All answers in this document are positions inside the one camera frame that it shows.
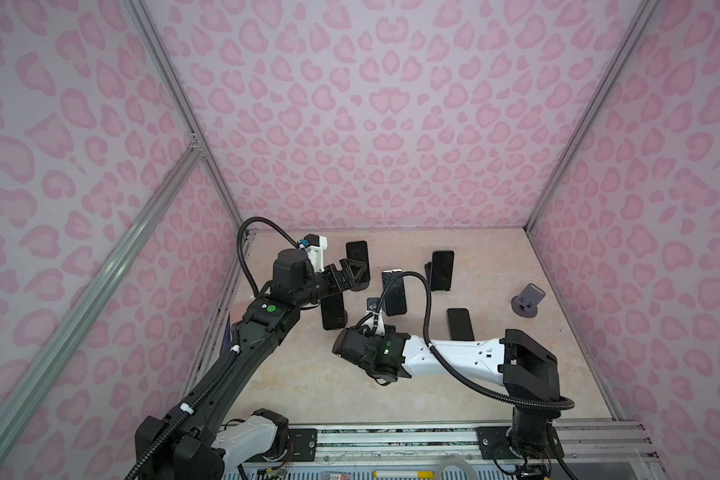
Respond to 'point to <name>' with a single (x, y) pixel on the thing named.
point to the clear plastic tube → (454, 461)
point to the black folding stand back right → (428, 273)
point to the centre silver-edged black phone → (395, 297)
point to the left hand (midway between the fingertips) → (357, 265)
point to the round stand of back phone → (360, 287)
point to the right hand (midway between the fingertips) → (366, 329)
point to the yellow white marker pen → (403, 474)
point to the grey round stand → (526, 304)
